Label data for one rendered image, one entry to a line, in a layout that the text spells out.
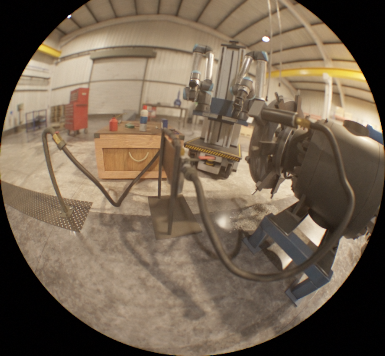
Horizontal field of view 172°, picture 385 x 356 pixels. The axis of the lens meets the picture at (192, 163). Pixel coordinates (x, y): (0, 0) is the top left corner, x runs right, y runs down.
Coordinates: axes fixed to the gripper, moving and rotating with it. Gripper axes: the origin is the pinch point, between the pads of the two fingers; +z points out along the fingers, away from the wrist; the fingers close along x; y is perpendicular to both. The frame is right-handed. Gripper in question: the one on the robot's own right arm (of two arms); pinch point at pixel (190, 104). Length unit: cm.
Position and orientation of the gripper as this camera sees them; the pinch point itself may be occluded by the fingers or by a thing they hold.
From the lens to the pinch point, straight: 102.7
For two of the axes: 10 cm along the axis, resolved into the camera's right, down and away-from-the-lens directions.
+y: 1.5, 0.6, 9.9
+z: -1.1, 9.9, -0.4
